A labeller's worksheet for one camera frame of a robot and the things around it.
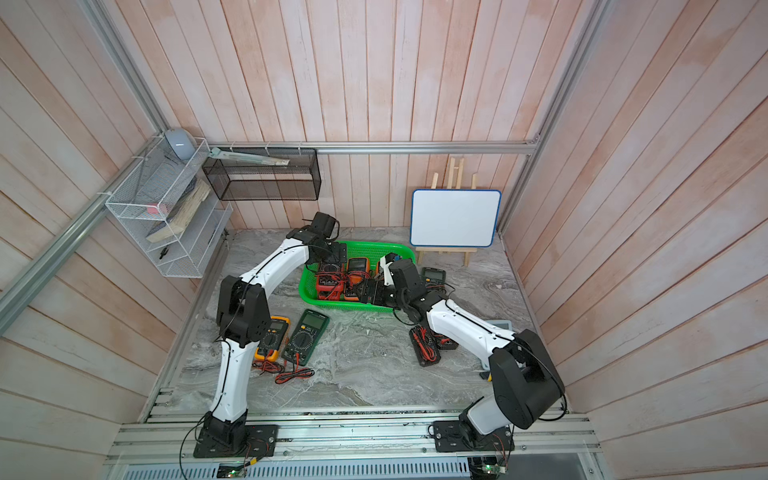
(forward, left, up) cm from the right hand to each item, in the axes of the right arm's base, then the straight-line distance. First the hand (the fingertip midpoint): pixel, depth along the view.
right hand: (365, 289), depth 85 cm
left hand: (+17, +12, -6) cm, 22 cm away
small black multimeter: (-11, -23, -11) cm, 28 cm away
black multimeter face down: (-12, -18, -11) cm, 24 cm away
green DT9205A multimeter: (-10, +18, -12) cm, 24 cm away
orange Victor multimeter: (+14, +4, -9) cm, 17 cm away
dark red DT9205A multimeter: (+6, +12, -4) cm, 14 cm away
